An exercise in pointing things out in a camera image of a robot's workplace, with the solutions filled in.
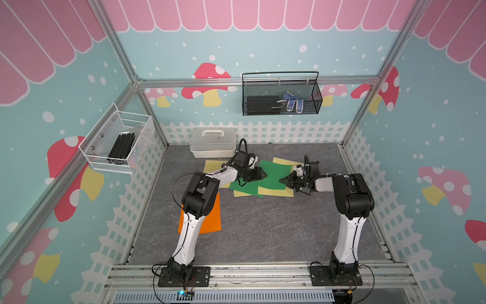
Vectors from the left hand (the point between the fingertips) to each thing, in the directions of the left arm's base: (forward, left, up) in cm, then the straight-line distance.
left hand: (262, 178), depth 102 cm
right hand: (-1, -9, +1) cm, 9 cm away
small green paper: (-7, +6, +1) cm, 9 cm away
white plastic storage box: (+19, +28, +8) cm, 35 cm away
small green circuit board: (-52, +32, -4) cm, 61 cm away
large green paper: (+9, -8, -6) cm, 13 cm away
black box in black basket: (+23, +1, +31) cm, 38 cm away
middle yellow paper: (-9, +13, -1) cm, 16 cm away
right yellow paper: (-7, -13, -2) cm, 15 cm away
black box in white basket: (-10, +55, +33) cm, 65 cm away
